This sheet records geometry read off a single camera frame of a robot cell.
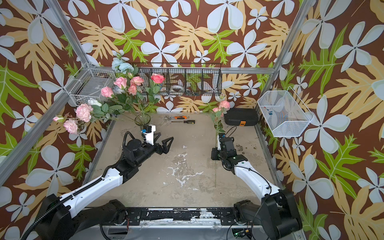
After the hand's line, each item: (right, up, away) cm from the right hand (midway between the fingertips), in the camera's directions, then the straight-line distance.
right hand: (212, 149), depth 88 cm
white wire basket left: (-74, +38, -1) cm, 83 cm away
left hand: (-25, +10, -13) cm, 30 cm away
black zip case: (+27, +22, +27) cm, 44 cm away
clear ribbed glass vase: (-43, +18, +3) cm, 47 cm away
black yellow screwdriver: (-17, +18, +27) cm, 36 cm away
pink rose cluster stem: (+4, +23, +2) cm, 23 cm away
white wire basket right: (+41, +21, -4) cm, 47 cm away
